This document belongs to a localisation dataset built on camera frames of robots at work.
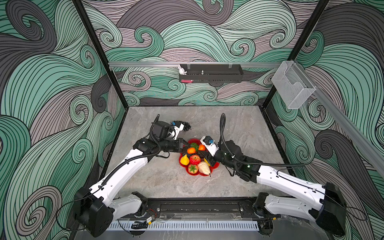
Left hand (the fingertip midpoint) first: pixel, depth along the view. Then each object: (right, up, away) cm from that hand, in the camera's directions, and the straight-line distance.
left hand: (189, 145), depth 73 cm
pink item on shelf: (-2, +36, +17) cm, 40 cm away
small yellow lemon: (-3, -11, +12) cm, 16 cm away
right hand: (+6, -1, 0) cm, 6 cm away
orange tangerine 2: (+6, -1, -3) cm, 7 cm away
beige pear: (+8, -14, +8) cm, 19 cm away
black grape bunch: (-2, +8, +31) cm, 32 cm away
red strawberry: (+2, -14, +7) cm, 16 cm away
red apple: (+3, -11, +12) cm, 17 cm away
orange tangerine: (+1, -3, -1) cm, 3 cm away
